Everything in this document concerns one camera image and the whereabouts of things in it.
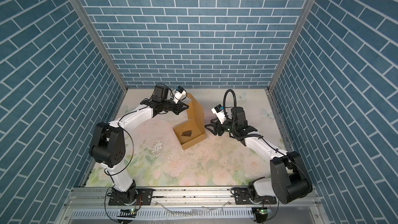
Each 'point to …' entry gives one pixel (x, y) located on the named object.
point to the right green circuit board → (264, 211)
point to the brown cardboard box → (196, 124)
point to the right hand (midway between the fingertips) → (210, 124)
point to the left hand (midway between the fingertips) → (191, 107)
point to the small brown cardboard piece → (187, 133)
